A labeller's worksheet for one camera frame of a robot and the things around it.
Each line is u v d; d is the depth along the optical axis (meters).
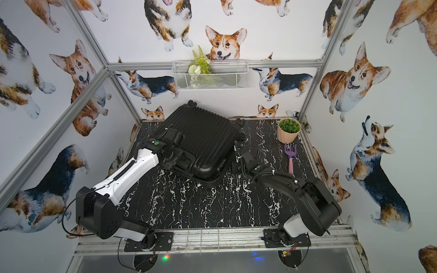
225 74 0.93
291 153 1.03
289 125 1.03
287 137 1.03
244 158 0.67
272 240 0.73
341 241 0.74
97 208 0.41
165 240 0.73
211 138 0.87
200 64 0.83
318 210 0.43
